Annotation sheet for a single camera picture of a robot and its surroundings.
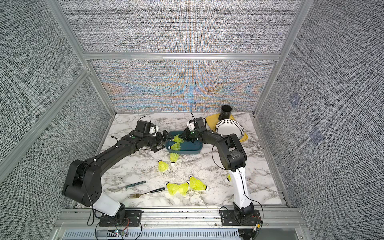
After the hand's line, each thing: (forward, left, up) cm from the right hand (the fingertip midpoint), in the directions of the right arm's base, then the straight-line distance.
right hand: (177, 132), depth 98 cm
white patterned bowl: (+10, -37, -7) cm, 39 cm away
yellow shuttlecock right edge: (-28, -31, -6) cm, 42 cm away
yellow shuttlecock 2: (-5, 0, -1) cm, 5 cm away
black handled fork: (-38, +20, -5) cm, 43 cm away
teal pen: (-31, +24, -7) cm, 40 cm away
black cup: (+20, -35, -1) cm, 40 cm away
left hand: (-11, +2, +8) cm, 14 cm away
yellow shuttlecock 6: (-34, +1, -7) cm, 35 cm away
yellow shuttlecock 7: (-34, -4, -6) cm, 34 cm away
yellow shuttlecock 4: (-21, +8, -7) cm, 23 cm away
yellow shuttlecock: (-16, +2, -5) cm, 17 cm away
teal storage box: (-7, -7, -8) cm, 13 cm away
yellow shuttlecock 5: (-32, -12, -7) cm, 34 cm away
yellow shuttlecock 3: (-9, +1, -3) cm, 10 cm away
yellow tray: (+16, -25, -8) cm, 31 cm away
